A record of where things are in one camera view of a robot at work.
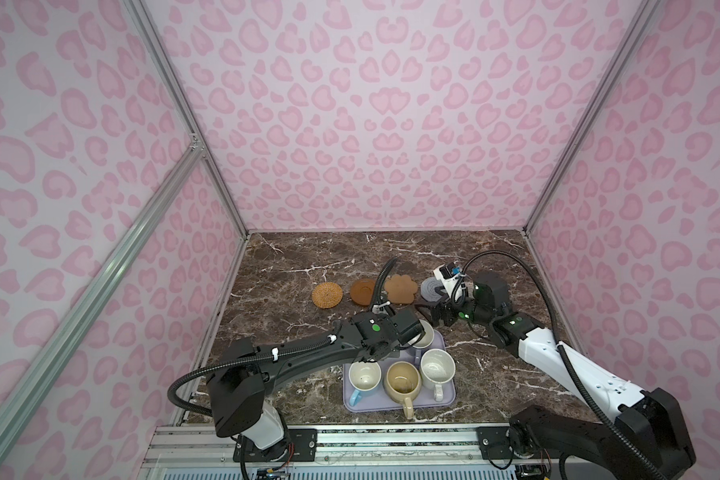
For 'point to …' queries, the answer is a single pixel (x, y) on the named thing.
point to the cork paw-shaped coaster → (400, 289)
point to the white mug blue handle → (363, 376)
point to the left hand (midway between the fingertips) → (388, 338)
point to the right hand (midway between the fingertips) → (429, 295)
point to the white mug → (437, 367)
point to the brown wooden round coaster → (361, 290)
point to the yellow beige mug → (402, 382)
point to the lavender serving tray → (376, 401)
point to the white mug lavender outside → (424, 342)
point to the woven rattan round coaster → (326, 295)
